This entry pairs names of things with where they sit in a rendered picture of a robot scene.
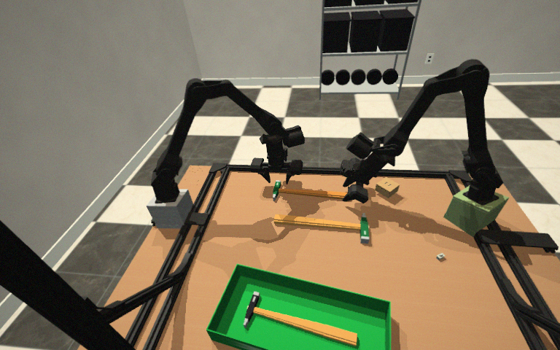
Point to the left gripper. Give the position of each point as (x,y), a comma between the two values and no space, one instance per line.
(276,161)

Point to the green bin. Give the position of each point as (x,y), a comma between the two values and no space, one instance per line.
(369,317)

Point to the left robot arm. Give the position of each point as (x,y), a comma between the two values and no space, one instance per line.
(165,188)

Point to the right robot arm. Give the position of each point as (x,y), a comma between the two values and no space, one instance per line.
(472,78)

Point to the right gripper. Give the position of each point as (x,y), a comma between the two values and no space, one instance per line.
(357,191)

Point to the brown cardboard box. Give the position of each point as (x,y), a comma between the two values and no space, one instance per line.
(387,187)

